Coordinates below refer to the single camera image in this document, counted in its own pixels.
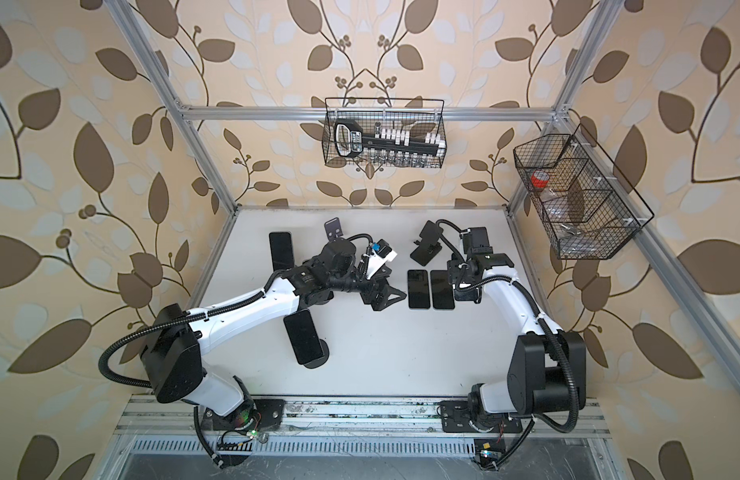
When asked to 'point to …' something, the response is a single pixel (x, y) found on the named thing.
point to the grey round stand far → (333, 228)
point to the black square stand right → (428, 245)
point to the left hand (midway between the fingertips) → (400, 280)
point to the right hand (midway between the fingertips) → (466, 274)
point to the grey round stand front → (323, 359)
